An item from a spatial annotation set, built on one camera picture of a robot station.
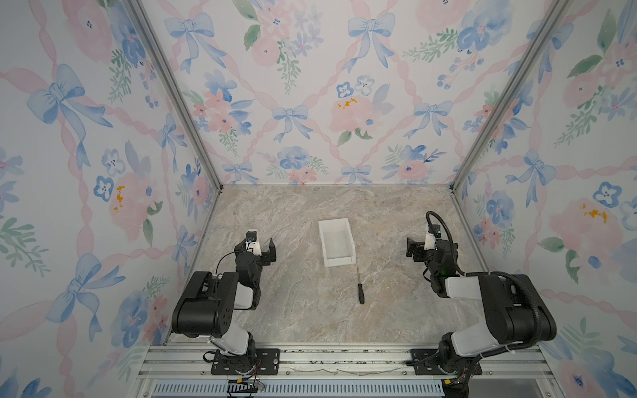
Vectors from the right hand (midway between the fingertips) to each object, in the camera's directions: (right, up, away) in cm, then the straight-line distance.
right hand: (423, 237), depth 94 cm
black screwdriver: (-24, -20, -8) cm, 33 cm away
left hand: (-61, 0, -2) cm, 61 cm away
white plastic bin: (-32, -5, +6) cm, 32 cm away
